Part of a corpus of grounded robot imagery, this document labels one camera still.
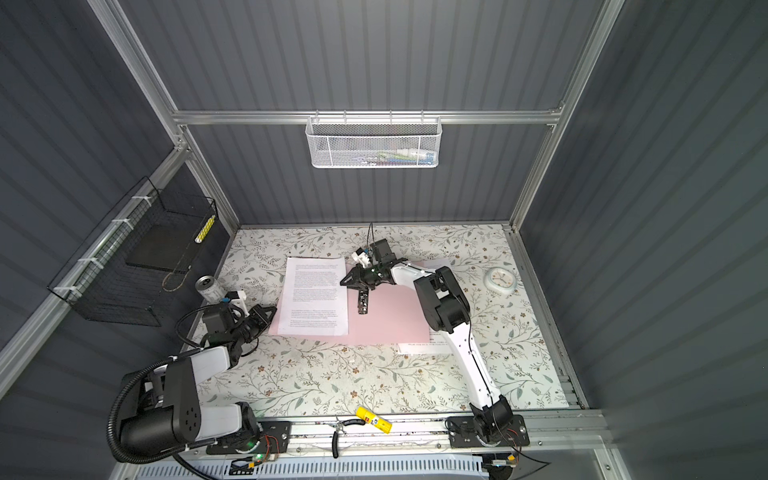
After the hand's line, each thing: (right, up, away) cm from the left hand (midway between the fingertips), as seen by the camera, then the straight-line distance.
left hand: (275, 308), depth 90 cm
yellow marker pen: (+32, -25, -16) cm, 44 cm away
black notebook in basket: (-24, +19, -12) cm, 33 cm away
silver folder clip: (+26, +1, +8) cm, 27 cm away
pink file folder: (+37, -4, +9) cm, 38 cm away
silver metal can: (-18, +6, -4) cm, 19 cm away
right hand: (+20, +5, +10) cm, 23 cm away
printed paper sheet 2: (+50, -11, -1) cm, 51 cm away
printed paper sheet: (+10, +1, +6) cm, 12 cm away
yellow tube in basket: (-16, +23, -9) cm, 30 cm away
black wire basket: (-29, +13, -18) cm, 36 cm away
